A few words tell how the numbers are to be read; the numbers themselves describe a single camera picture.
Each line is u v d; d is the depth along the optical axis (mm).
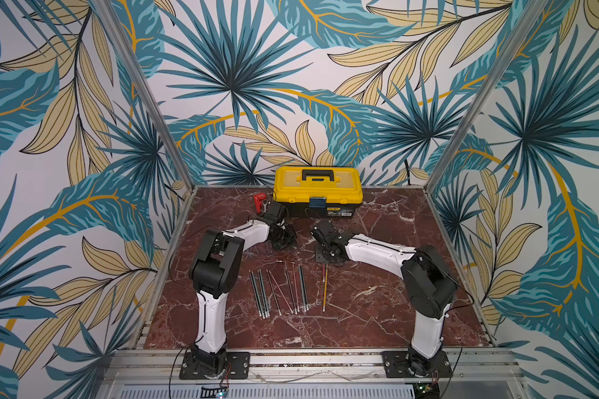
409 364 669
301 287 879
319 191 950
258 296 861
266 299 858
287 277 913
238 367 732
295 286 892
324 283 900
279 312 836
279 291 878
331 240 699
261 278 904
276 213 819
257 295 864
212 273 533
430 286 489
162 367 751
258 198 1134
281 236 859
